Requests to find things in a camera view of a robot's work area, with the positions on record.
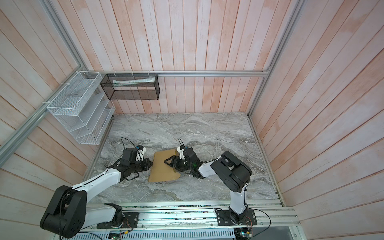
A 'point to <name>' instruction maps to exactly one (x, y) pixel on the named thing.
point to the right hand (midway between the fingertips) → (167, 163)
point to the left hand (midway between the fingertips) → (152, 165)
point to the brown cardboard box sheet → (160, 171)
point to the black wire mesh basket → (131, 86)
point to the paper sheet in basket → (118, 82)
